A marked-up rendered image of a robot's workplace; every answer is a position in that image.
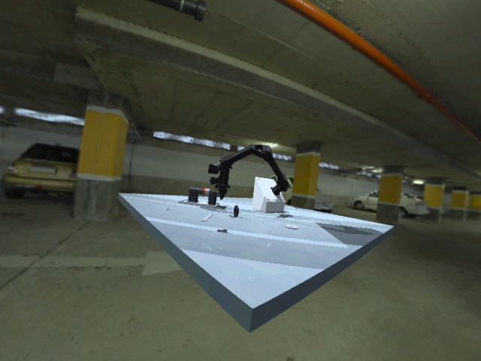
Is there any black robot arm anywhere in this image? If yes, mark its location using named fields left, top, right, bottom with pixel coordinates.
left=208, top=144, right=289, bottom=196

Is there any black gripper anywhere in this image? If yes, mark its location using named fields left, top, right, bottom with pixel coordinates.
left=215, top=174, right=230, bottom=200

